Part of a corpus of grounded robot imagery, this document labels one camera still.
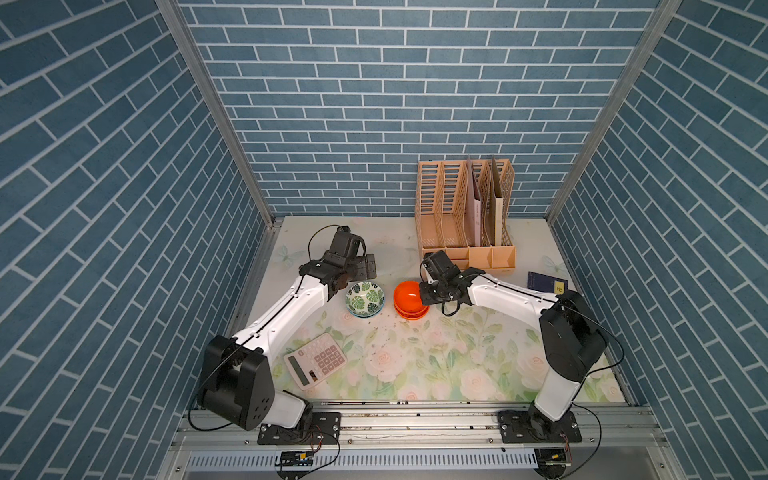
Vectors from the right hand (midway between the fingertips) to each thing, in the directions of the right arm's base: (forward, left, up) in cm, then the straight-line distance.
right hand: (424, 294), depth 92 cm
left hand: (+2, +17, +11) cm, 21 cm away
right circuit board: (-39, -32, -8) cm, 51 cm away
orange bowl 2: (+2, +5, +2) cm, 6 cm away
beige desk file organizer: (+31, -13, +9) cm, 34 cm away
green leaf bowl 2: (-1, +19, -4) cm, 19 cm away
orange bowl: (-4, +4, 0) cm, 6 cm away
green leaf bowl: (-1, +19, -4) cm, 20 cm away
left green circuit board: (-43, +29, -9) cm, 53 cm away
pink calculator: (-21, +30, -4) cm, 37 cm away
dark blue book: (+12, -44, -7) cm, 46 cm away
